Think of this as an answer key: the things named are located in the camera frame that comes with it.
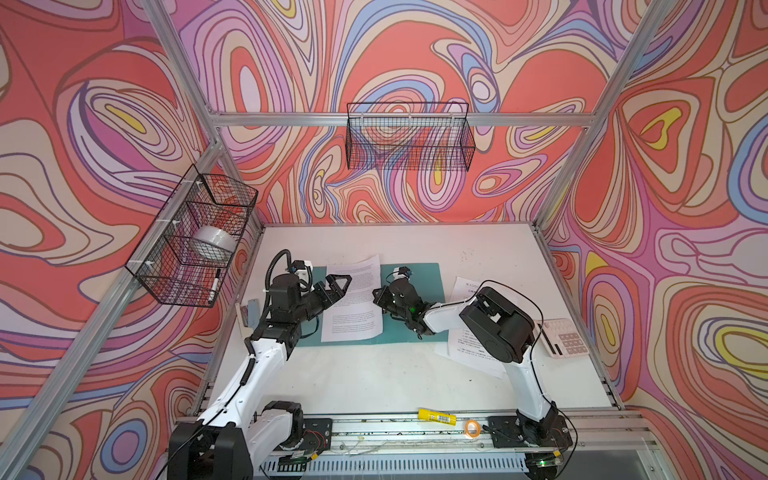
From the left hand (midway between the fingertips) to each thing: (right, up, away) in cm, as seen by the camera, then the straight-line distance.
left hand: (346, 283), depth 80 cm
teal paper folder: (+25, -1, +26) cm, 36 cm away
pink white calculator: (+64, -17, +8) cm, 67 cm away
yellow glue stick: (+22, -33, -5) cm, 40 cm away
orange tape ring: (+33, -36, -5) cm, 49 cm away
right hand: (+6, -6, +18) cm, 20 cm away
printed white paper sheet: (+2, -11, +14) cm, 18 cm away
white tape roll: (-31, +12, -8) cm, 34 cm away
